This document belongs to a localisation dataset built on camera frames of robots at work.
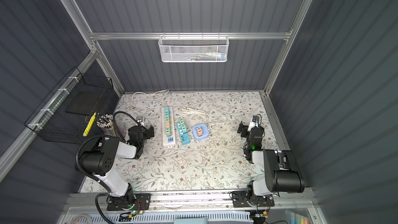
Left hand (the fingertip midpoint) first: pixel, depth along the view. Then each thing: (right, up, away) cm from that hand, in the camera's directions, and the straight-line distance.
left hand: (142, 126), depth 96 cm
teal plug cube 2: (+15, +8, +2) cm, 17 cm away
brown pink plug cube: (+36, -2, -5) cm, 37 cm away
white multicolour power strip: (+18, -8, -5) cm, 20 cm away
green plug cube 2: (+17, -1, -5) cm, 18 cm away
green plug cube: (+16, +5, 0) cm, 17 cm away
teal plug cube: (+14, +11, +6) cm, 19 cm away
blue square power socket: (+40, -3, -1) cm, 40 cm away
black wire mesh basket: (-26, +8, -26) cm, 37 cm away
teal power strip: (+26, -6, -3) cm, 27 cm away
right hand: (+68, +2, -6) cm, 68 cm away
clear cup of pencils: (-14, +4, -14) cm, 20 cm away
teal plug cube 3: (+27, -1, -5) cm, 28 cm away
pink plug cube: (+17, +2, -3) cm, 17 cm away
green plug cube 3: (+25, +3, -1) cm, 25 cm away
